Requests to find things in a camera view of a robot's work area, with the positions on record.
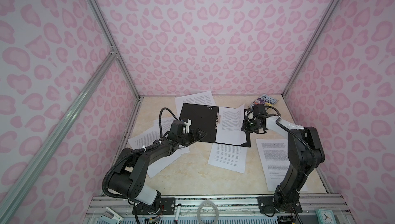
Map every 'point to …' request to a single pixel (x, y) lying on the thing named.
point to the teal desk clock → (325, 216)
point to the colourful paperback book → (263, 99)
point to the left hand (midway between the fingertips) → (203, 134)
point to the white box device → (110, 215)
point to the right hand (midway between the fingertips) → (242, 126)
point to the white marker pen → (177, 213)
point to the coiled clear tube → (210, 202)
